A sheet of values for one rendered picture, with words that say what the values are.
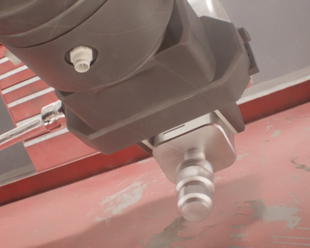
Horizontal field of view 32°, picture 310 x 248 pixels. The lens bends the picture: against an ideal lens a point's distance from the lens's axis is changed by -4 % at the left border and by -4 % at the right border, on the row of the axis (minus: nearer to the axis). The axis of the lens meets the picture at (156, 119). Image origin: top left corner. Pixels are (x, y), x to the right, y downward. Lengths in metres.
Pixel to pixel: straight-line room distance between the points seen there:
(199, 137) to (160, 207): 0.20
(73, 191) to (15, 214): 0.08
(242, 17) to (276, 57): 0.32
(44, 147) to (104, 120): 2.64
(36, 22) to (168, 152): 0.16
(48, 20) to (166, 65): 0.08
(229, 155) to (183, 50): 0.10
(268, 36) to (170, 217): 2.85
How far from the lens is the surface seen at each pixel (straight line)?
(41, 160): 3.00
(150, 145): 0.38
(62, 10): 0.24
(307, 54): 3.42
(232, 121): 0.38
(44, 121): 0.54
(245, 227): 0.47
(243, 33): 0.46
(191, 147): 0.37
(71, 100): 0.31
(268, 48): 3.36
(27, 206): 0.71
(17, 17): 0.24
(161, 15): 0.27
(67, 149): 2.94
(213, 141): 0.37
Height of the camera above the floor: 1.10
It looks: 18 degrees down
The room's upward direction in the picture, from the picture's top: 22 degrees counter-clockwise
